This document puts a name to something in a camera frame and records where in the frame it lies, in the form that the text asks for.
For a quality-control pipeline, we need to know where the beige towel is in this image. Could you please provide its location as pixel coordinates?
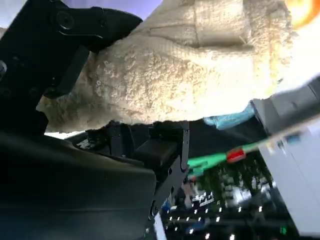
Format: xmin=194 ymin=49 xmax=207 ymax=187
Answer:
xmin=37 ymin=0 xmax=298 ymax=133

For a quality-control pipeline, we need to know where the grey box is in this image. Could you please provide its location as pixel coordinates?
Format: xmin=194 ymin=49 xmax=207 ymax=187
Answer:
xmin=249 ymin=76 xmax=320 ymax=137

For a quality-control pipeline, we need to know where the teal cloth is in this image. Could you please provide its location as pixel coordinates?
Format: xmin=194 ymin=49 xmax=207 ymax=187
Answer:
xmin=202 ymin=104 xmax=256 ymax=130

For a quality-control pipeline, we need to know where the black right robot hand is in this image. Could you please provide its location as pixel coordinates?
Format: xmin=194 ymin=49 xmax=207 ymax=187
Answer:
xmin=0 ymin=0 xmax=191 ymax=240

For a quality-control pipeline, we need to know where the orange toy bread roll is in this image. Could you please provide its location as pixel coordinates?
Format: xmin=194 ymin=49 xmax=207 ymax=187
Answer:
xmin=284 ymin=0 xmax=320 ymax=29

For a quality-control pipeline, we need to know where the white cabinet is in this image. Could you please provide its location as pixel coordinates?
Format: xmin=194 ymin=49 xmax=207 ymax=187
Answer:
xmin=258 ymin=123 xmax=320 ymax=236

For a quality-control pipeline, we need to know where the red clip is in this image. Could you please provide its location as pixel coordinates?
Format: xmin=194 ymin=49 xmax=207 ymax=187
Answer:
xmin=226 ymin=148 xmax=248 ymax=164

